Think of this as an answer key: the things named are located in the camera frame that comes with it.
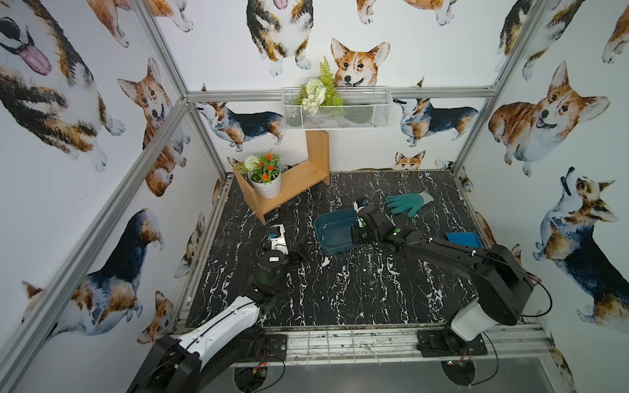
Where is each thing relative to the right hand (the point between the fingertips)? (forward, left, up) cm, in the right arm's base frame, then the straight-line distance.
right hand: (357, 220), depth 88 cm
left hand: (-5, +22, +2) cm, 23 cm away
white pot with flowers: (+16, +35, +8) cm, 39 cm away
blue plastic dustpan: (0, -44, -15) cm, 47 cm away
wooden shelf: (+27, +26, -6) cm, 38 cm away
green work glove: (+17, -26, -12) cm, 34 cm away
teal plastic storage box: (+5, +9, -15) cm, 18 cm away
